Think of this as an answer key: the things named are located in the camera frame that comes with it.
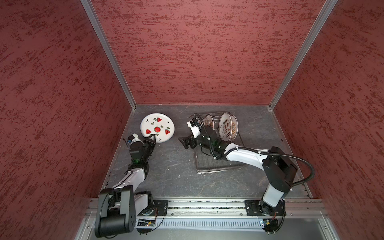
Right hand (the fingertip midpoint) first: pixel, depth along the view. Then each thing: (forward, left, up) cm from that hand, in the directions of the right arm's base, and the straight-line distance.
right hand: (184, 137), depth 82 cm
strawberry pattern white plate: (+12, +16, -3) cm, 20 cm away
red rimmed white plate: (+13, -27, -8) cm, 31 cm away
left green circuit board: (-38, +19, -19) cm, 46 cm away
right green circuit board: (-41, -43, -20) cm, 62 cm away
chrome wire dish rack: (-9, -14, -15) cm, 22 cm away
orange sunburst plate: (+8, -31, -3) cm, 32 cm away
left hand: (+4, +17, -3) cm, 17 cm away
